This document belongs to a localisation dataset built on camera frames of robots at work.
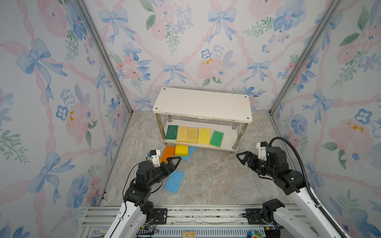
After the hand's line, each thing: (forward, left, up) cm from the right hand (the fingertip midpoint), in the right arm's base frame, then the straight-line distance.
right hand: (241, 157), depth 76 cm
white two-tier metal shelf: (+16, +7, +16) cm, 23 cm away
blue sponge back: (+14, +26, -16) cm, 33 cm away
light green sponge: (+18, +10, -9) cm, 22 cm away
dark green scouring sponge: (+22, +39, -9) cm, 46 cm away
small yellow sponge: (+12, +32, -14) cm, 37 cm away
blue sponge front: (-7, +36, -16) cm, 40 cm away
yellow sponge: (+21, +32, -10) cm, 40 cm away
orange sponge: (+12, +41, -16) cm, 45 cm away
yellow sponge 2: (+21, +25, -10) cm, 34 cm away
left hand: (-2, +32, 0) cm, 32 cm away
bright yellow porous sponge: (+20, +18, -9) cm, 28 cm away
